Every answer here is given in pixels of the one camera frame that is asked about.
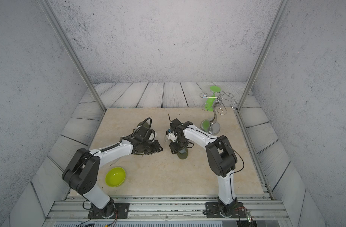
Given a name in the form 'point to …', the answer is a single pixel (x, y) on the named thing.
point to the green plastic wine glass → (211, 100)
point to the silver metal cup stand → (220, 101)
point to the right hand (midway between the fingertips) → (176, 150)
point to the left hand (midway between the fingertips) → (164, 149)
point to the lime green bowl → (115, 176)
